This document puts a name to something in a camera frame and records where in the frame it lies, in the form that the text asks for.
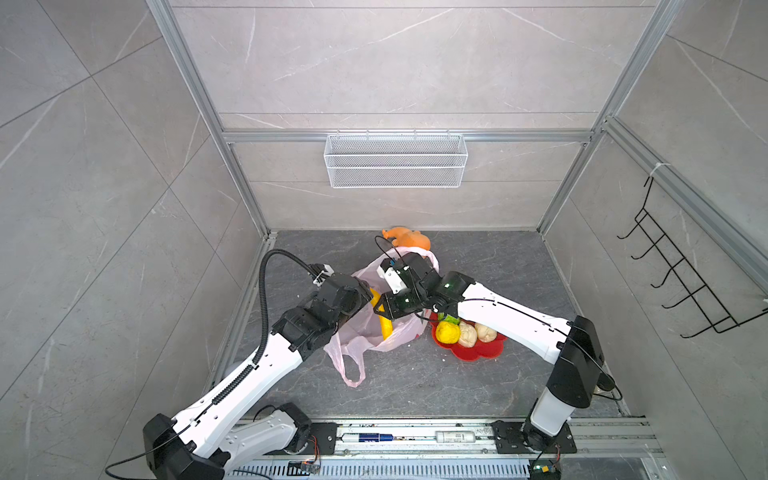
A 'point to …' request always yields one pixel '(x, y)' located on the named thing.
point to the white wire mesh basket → (396, 161)
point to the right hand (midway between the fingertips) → (377, 307)
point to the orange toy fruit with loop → (406, 238)
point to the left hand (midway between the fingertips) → (365, 282)
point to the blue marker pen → (374, 437)
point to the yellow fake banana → (386, 323)
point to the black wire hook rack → (720, 317)
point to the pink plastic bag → (362, 335)
